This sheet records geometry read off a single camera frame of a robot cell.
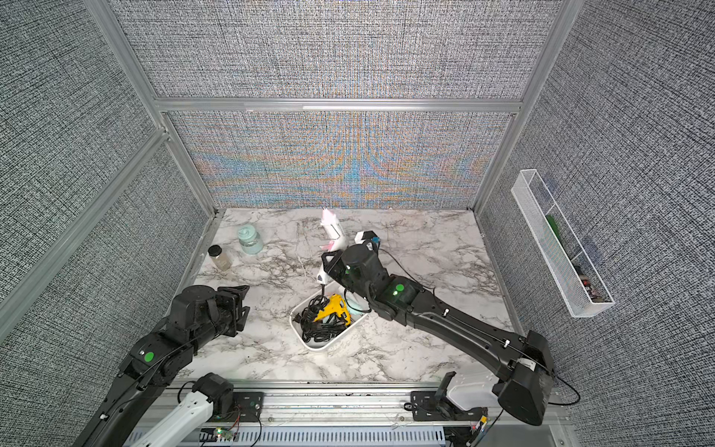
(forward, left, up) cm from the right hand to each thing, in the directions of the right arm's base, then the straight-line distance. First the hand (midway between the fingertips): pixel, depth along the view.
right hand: (322, 251), depth 69 cm
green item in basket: (+7, -60, +1) cm, 61 cm away
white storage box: (-16, -9, +2) cm, 18 cm away
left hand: (-7, +16, -6) cm, 19 cm away
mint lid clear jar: (+21, +30, -23) cm, 44 cm away
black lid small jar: (+14, +39, -25) cm, 48 cm away
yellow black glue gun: (-4, -2, -22) cm, 22 cm away
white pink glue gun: (+3, -4, 0) cm, 5 cm away
